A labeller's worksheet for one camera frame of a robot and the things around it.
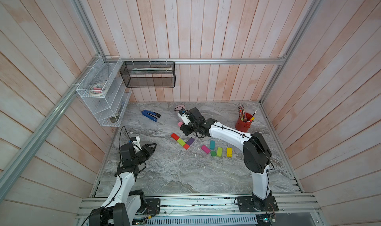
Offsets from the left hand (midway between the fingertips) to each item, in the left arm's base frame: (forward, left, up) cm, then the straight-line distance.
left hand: (157, 146), depth 85 cm
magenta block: (+2, -30, -9) cm, 32 cm away
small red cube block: (+5, -17, -10) cm, 20 cm away
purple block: (+9, -20, -10) cm, 24 cm away
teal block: (+6, -34, -8) cm, 36 cm away
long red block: (+13, -9, -10) cm, 19 cm away
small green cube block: (0, -35, -9) cm, 36 cm away
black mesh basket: (+49, +10, +16) cm, 52 cm away
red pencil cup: (+15, -55, -1) cm, 57 cm away
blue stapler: (+30, +10, -8) cm, 33 cm away
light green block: (0, -38, -9) cm, 39 cm away
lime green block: (+8, -14, -9) cm, 18 cm away
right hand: (+13, -15, +3) cm, 20 cm away
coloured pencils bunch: (+21, -52, +8) cm, 57 cm away
